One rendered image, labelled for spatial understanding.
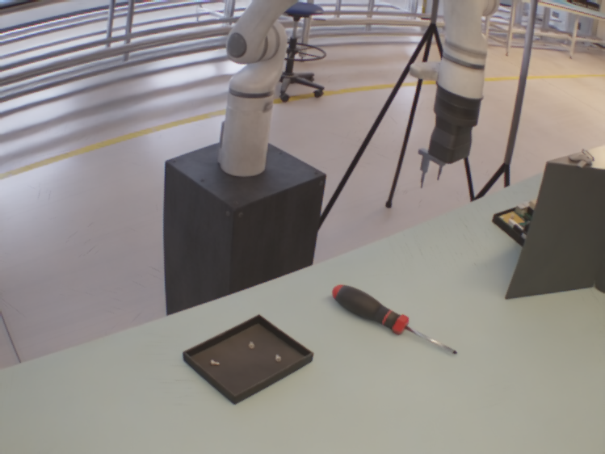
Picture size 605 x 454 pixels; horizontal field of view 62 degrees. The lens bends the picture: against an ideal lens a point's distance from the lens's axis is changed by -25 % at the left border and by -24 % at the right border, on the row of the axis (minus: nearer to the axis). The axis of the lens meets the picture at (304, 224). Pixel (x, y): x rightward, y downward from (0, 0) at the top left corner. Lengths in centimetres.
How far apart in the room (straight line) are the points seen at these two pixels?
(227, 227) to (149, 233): 145
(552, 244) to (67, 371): 62
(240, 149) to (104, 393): 76
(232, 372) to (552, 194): 43
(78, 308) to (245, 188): 118
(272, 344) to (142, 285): 171
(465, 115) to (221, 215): 53
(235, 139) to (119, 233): 146
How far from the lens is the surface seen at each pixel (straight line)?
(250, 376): 63
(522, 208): 101
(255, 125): 123
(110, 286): 235
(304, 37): 484
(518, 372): 71
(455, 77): 89
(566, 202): 78
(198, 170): 129
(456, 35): 88
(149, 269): 243
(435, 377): 67
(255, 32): 114
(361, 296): 71
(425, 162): 96
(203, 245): 129
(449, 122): 91
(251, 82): 120
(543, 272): 83
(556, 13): 1260
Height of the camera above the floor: 146
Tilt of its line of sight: 32 degrees down
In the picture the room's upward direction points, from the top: 8 degrees clockwise
